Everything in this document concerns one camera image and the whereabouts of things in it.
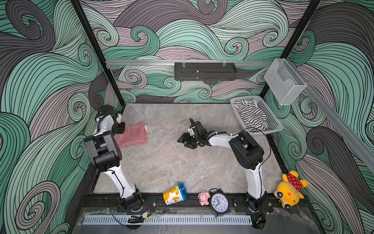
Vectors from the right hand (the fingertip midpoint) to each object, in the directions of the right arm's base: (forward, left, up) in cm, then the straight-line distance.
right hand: (180, 142), depth 94 cm
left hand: (+6, +40, +7) cm, 41 cm away
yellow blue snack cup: (-32, +1, +5) cm, 32 cm away
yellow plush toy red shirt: (-30, -55, +5) cm, 62 cm away
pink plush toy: (-32, -13, +1) cm, 35 cm away
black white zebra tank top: (+21, -55, 0) cm, 59 cm away
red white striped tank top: (+6, +32, +1) cm, 33 cm away
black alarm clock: (-34, -21, +1) cm, 40 cm away
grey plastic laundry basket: (+13, -65, +3) cm, 67 cm away
